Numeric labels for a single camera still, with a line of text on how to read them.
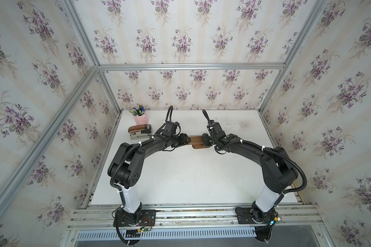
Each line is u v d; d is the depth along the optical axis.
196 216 0.75
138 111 1.02
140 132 1.01
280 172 0.47
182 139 0.84
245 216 0.73
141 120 1.04
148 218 0.72
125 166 0.49
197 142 0.93
